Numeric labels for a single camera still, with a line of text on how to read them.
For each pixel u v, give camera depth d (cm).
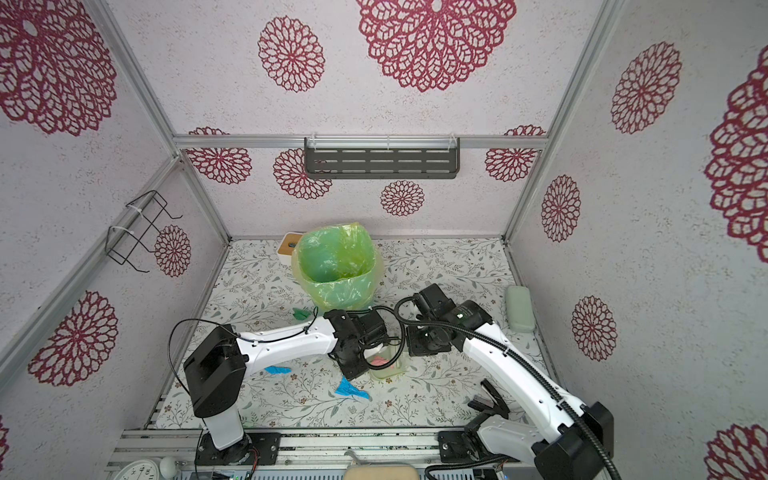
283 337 52
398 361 66
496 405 80
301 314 97
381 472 67
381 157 95
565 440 38
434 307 57
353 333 61
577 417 39
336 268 98
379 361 69
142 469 67
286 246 112
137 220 78
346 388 84
